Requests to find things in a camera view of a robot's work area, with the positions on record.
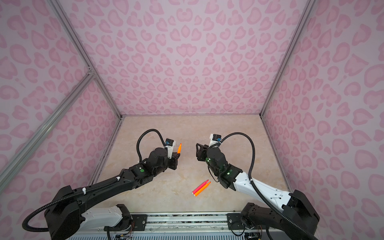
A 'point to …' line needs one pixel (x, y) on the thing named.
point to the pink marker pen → (199, 187)
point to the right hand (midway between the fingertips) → (198, 144)
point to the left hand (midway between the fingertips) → (180, 152)
